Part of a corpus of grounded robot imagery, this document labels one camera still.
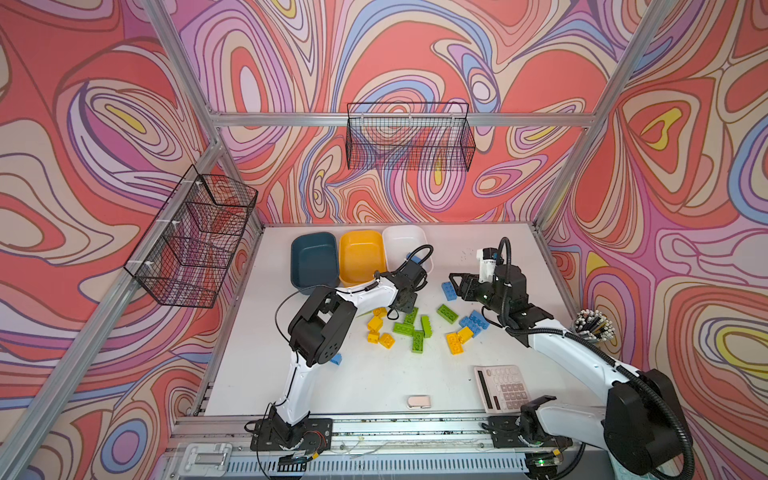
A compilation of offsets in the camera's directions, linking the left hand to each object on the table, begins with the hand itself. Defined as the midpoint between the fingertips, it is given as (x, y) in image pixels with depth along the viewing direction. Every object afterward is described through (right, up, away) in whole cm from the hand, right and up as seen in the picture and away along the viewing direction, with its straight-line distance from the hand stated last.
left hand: (406, 299), depth 98 cm
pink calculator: (+24, -21, -19) cm, 37 cm away
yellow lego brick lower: (-6, -11, -10) cm, 16 cm away
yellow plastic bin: (-16, +15, +9) cm, 23 cm away
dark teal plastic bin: (-33, +13, +10) cm, 37 cm away
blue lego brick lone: (-21, -15, -12) cm, 29 cm away
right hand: (+14, +7, -13) cm, 21 cm away
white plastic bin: (-1, +20, +11) cm, 23 cm away
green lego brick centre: (+1, -5, -5) cm, 7 cm away
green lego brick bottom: (+3, -11, -10) cm, 15 cm away
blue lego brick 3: (+22, -5, -8) cm, 24 cm away
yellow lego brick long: (+14, -12, -10) cm, 20 cm away
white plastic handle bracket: (-50, -33, -29) cm, 66 cm away
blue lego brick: (+1, +14, -19) cm, 23 cm away
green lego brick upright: (+6, -7, -7) cm, 12 cm away
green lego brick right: (+12, -4, -5) cm, 14 cm away
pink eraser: (+2, -23, -22) cm, 32 cm away
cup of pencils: (+46, -3, -23) cm, 52 cm away
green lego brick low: (-1, -8, -7) cm, 11 cm away
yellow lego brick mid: (-10, -7, -7) cm, 14 cm away
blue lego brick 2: (+21, -6, -6) cm, 23 cm away
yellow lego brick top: (-8, -2, -7) cm, 11 cm away
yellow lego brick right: (+17, -9, -9) cm, 22 cm away
